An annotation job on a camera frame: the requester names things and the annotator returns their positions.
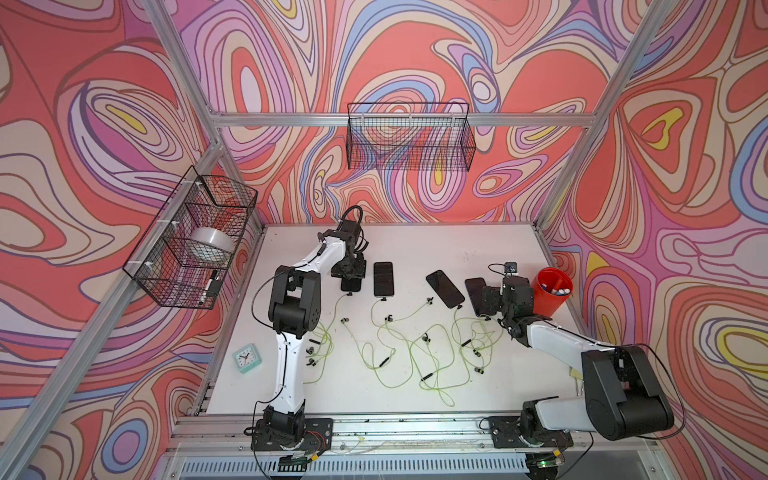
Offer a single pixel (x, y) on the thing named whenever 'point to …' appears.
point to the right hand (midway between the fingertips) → (506, 294)
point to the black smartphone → (445, 289)
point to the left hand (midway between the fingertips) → (357, 274)
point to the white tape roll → (212, 238)
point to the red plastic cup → (551, 286)
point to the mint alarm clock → (247, 357)
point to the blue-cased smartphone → (474, 287)
